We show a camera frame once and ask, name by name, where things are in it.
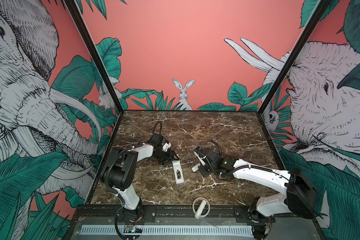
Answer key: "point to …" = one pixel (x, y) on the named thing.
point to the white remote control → (178, 172)
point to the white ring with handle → (201, 207)
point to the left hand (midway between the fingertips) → (176, 158)
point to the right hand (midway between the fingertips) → (198, 165)
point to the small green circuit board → (131, 228)
